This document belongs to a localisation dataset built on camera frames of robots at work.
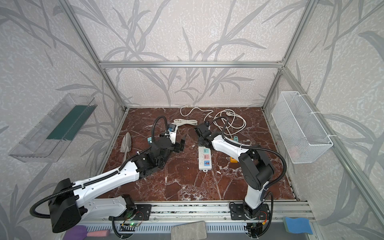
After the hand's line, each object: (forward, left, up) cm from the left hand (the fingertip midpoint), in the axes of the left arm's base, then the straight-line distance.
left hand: (181, 129), depth 76 cm
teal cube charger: (+8, +24, -23) cm, 34 cm away
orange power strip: (-7, -30, -22) cm, 38 cm away
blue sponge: (-39, -56, -20) cm, 71 cm away
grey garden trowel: (+4, +40, -26) cm, 47 cm away
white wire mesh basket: (-11, -53, +10) cm, 55 cm away
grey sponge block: (-41, -9, -20) cm, 47 cm away
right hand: (+7, -12, -17) cm, 22 cm away
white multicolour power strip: (-6, -13, -22) cm, 26 cm away
